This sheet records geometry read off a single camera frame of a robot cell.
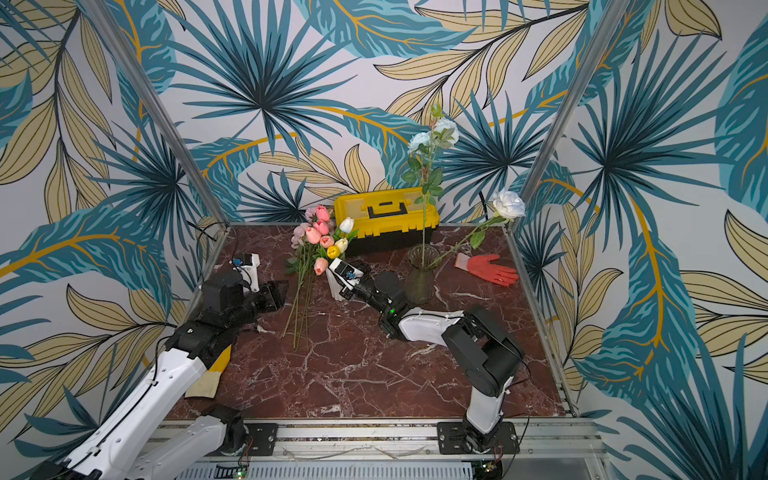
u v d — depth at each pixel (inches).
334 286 36.5
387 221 39.3
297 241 42.3
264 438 29.2
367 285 28.3
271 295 26.1
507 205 25.5
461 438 28.7
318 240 29.2
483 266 43.0
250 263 26.5
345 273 25.7
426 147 29.9
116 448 15.6
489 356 18.7
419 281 34.0
